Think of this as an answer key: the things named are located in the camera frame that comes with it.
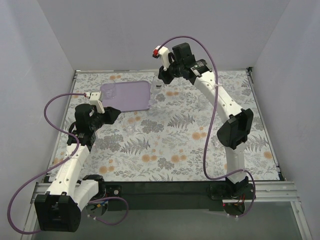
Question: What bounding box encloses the clear champagne flute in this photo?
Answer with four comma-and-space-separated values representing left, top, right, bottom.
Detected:
148, 76, 164, 107

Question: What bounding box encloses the aluminium frame rail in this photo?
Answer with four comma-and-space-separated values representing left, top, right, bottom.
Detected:
30, 181, 300, 204

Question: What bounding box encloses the small clear shot glass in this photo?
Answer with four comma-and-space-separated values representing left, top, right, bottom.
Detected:
123, 118, 136, 135

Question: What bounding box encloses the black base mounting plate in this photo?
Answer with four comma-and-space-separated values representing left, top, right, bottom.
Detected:
86, 181, 254, 212

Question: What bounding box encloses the lilac plastic tray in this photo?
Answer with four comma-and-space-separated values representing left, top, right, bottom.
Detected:
102, 80, 151, 113

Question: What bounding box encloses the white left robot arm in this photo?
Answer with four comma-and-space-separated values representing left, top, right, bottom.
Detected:
34, 103, 121, 232

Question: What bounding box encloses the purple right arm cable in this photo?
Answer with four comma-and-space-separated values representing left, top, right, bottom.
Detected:
159, 36, 257, 218

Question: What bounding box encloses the clear faceted tumbler glass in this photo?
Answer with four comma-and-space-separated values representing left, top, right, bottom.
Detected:
100, 79, 117, 100

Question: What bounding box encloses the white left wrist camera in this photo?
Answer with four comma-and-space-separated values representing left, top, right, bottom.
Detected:
85, 91, 105, 114

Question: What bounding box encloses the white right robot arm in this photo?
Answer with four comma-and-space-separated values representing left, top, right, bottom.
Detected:
152, 43, 254, 197

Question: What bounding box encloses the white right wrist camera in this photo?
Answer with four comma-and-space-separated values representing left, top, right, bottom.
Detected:
152, 45, 170, 71

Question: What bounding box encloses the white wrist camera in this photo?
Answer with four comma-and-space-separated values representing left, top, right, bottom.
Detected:
85, 91, 105, 114
152, 45, 170, 71

